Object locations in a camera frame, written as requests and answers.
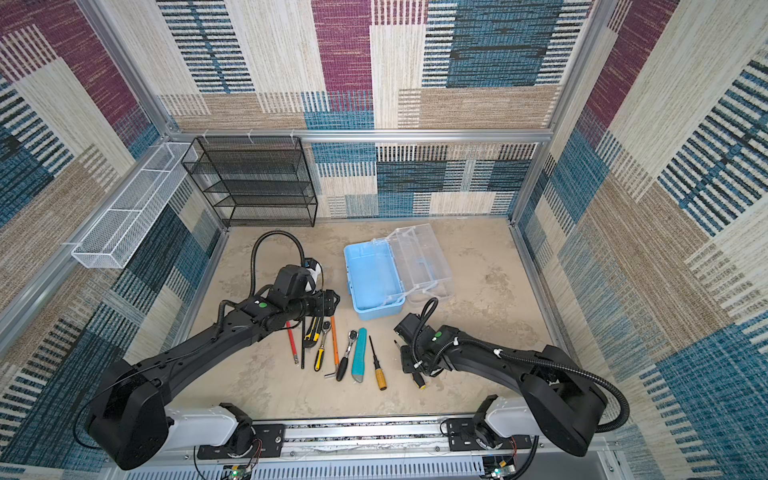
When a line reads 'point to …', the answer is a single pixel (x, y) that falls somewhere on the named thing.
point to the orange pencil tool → (335, 348)
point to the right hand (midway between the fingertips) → (413, 367)
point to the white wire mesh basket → (116, 234)
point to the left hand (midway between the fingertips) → (330, 293)
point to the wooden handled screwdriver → (380, 376)
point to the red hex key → (296, 358)
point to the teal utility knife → (358, 365)
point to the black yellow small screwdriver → (417, 376)
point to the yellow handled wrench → (321, 351)
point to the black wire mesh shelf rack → (255, 181)
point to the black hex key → (303, 343)
